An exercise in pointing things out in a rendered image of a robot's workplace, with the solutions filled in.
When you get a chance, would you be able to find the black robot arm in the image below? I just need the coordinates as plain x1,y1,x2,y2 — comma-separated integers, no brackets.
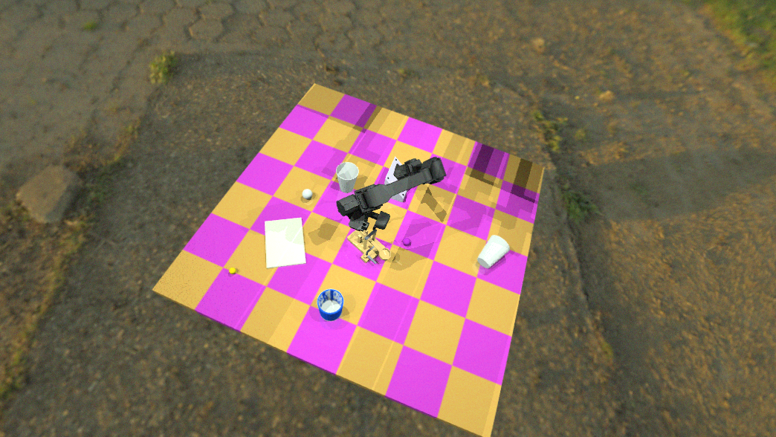
336,156,446,231

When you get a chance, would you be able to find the blue mug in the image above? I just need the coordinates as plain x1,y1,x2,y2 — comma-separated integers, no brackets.
317,289,343,321

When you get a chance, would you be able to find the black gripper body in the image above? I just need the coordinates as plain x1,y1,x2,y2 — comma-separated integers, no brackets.
365,211,390,230

